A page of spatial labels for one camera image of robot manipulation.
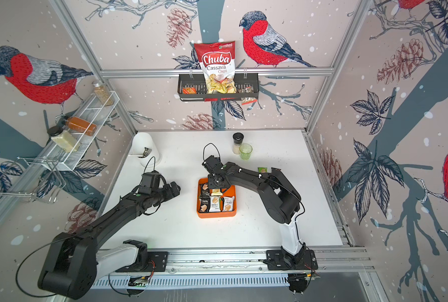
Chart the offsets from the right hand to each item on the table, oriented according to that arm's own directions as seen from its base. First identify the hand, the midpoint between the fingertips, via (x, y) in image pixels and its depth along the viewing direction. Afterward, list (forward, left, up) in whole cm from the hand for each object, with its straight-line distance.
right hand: (213, 183), depth 93 cm
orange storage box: (-11, -8, +14) cm, 20 cm away
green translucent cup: (+22, -17, 0) cm, 28 cm away
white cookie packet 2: (-10, -8, -1) cm, 13 cm away
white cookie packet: (-11, -2, -1) cm, 11 cm away
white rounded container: (+19, +41, +4) cm, 45 cm away
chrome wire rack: (-14, +59, +26) cm, 66 cm away
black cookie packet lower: (-12, +3, 0) cm, 12 cm away
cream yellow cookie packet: (-5, -2, 0) cm, 6 cm away
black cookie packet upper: (-5, +4, 0) cm, 6 cm away
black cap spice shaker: (+24, -12, +8) cm, 28 cm away
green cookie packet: (0, -23, +14) cm, 27 cm away
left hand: (-5, +17, +3) cm, 18 cm away
